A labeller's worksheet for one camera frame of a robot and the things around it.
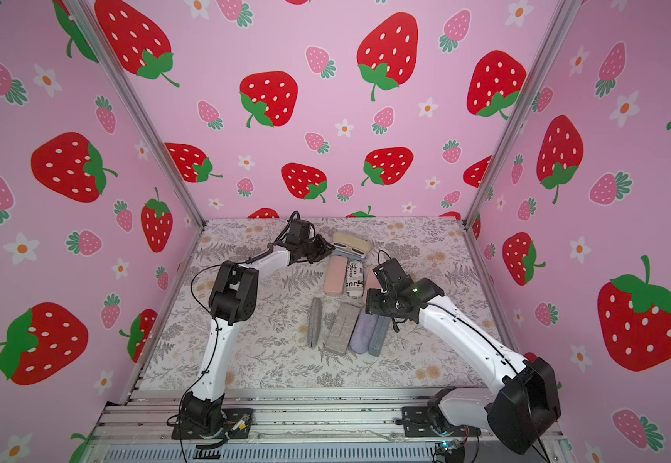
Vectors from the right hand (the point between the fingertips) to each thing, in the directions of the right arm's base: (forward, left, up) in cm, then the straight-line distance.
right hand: (386, 301), depth 81 cm
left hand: (+27, +17, -9) cm, 33 cm away
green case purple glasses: (-7, +1, -9) cm, 11 cm away
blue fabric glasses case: (+31, +12, -11) cm, 35 cm away
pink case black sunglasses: (+14, +4, -12) cm, 19 cm away
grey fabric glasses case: (-4, +21, -9) cm, 24 cm away
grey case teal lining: (-4, +13, -11) cm, 17 cm away
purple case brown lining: (-5, +6, -12) cm, 14 cm away
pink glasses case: (+17, +17, -13) cm, 27 cm away
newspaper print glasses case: (+14, +10, -11) cm, 20 cm away
